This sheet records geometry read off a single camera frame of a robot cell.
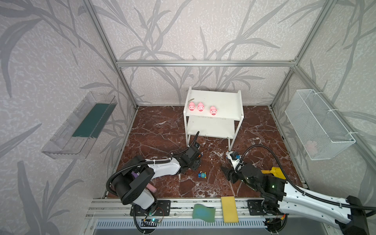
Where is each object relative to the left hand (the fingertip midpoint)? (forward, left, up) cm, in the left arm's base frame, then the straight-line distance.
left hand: (195, 155), depth 91 cm
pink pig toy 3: (+8, -8, +33) cm, 35 cm away
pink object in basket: (-4, -59, +20) cm, 63 cm away
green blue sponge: (-31, -4, +1) cm, 31 cm away
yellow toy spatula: (-10, -47, 0) cm, 48 cm away
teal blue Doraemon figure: (-12, -4, +1) cm, 13 cm away
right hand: (-8, -16, +13) cm, 22 cm away
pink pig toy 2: (+11, -3, +33) cm, 35 cm away
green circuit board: (-34, +19, 0) cm, 39 cm away
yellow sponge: (-29, -18, +1) cm, 34 cm away
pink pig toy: (+11, +2, +33) cm, 35 cm away
